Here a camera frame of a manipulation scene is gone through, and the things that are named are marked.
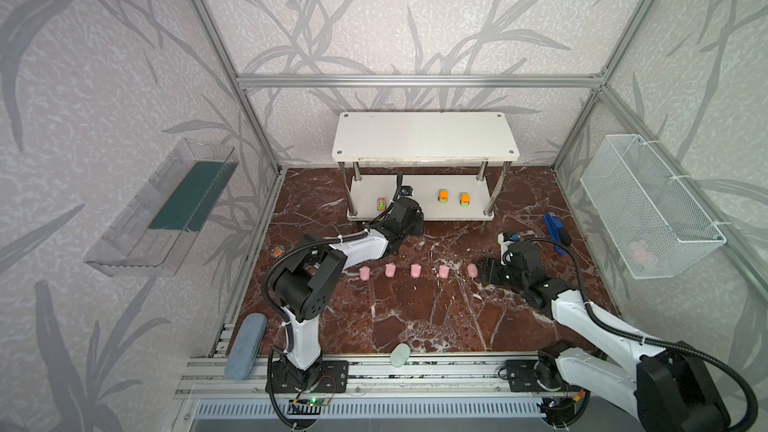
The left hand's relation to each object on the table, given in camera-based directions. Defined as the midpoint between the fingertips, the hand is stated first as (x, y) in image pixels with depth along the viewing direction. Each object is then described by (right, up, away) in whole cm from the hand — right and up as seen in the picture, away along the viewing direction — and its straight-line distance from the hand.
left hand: (421, 207), depth 95 cm
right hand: (+19, -14, -7) cm, 24 cm away
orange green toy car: (+15, +3, +6) cm, 16 cm away
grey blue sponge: (-46, -35, -20) cm, 61 cm away
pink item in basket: (+54, -10, -22) cm, 59 cm away
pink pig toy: (-18, -20, -5) cm, 27 cm away
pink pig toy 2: (-10, -19, -4) cm, 22 cm away
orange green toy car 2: (+8, +3, +6) cm, 11 cm away
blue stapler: (+45, -6, +4) cm, 46 cm away
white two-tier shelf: (+16, +17, +28) cm, 36 cm away
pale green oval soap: (-7, -37, -20) cm, 42 cm away
